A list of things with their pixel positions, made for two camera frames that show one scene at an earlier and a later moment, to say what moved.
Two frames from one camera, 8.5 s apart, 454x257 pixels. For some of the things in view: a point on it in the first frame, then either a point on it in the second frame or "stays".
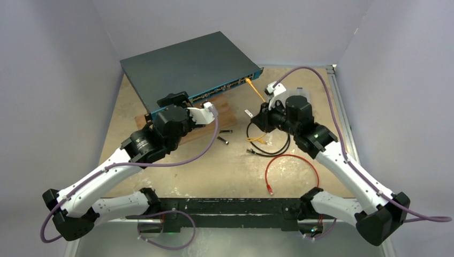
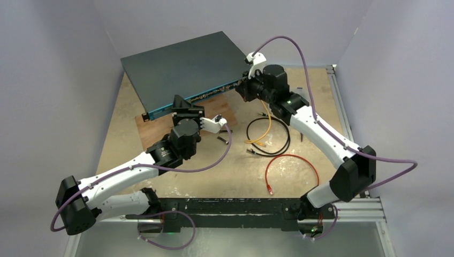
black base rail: [176, 213] stays
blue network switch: [198, 67] stays
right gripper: [263, 119] to [244, 88]
